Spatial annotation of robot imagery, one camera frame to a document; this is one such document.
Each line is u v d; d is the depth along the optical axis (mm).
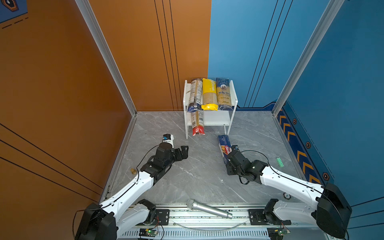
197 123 870
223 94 791
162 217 731
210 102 750
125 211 468
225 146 871
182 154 738
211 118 936
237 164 622
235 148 740
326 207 395
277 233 701
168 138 725
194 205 741
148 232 709
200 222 728
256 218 725
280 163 913
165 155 616
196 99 769
